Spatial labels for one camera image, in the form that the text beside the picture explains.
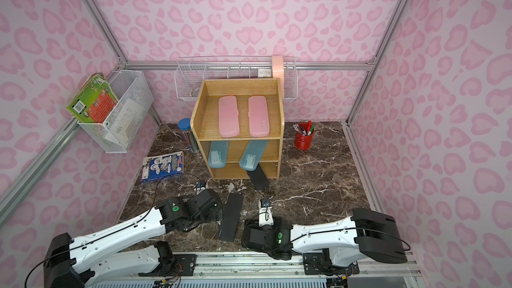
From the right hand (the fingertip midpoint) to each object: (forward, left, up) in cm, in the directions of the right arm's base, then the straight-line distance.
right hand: (254, 223), depth 78 cm
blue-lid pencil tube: (+39, +34, +14) cm, 54 cm away
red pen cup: (+42, -23, -1) cm, 48 cm away
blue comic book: (+27, +47, -1) cm, 54 cm away
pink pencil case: (+29, +9, +29) cm, 42 cm away
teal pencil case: (+24, +16, +14) cm, 31 cm away
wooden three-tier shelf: (+27, +5, +28) cm, 39 cm away
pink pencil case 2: (+32, -1, +27) cm, 42 cm away
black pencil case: (+22, -1, -3) cm, 22 cm away
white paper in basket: (+32, +53, +24) cm, 66 cm away
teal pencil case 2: (+23, +1, +14) cm, 27 cm away
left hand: (+4, +15, +4) cm, 16 cm away
